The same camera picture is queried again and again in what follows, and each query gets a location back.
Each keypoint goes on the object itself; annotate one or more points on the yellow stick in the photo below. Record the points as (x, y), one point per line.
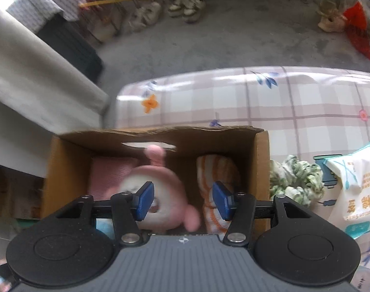
(106, 1)

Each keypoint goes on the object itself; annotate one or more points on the small red plastic bag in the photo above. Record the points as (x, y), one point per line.
(358, 30)

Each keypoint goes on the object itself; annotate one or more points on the tan bag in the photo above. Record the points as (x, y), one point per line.
(331, 18)

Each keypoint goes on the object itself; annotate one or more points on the round pink plush toy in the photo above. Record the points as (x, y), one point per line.
(169, 185)

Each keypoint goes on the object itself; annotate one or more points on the clear teal zip swab bag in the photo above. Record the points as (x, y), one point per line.
(361, 194)

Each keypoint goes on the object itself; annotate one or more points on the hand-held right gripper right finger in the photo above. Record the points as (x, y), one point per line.
(221, 200)

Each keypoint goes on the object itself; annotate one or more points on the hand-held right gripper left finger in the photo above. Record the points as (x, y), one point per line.
(145, 199)

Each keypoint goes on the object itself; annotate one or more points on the brown white sneaker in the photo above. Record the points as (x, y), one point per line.
(179, 4)
(194, 6)

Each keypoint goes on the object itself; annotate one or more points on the pink knitted sponge pad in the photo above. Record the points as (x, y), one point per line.
(109, 173)

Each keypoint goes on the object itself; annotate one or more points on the checked floral tablecloth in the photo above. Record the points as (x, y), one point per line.
(264, 106)

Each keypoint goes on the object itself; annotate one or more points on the orange white striped sock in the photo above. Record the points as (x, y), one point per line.
(215, 170)

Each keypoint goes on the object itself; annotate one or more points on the brown cardboard box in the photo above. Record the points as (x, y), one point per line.
(203, 141)

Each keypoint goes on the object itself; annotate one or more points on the polka dot cloth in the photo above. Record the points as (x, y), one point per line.
(42, 3)

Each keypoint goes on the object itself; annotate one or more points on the white cover cloth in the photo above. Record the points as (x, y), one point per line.
(36, 76)

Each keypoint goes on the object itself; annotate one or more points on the green white scrunchie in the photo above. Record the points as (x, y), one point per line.
(297, 179)

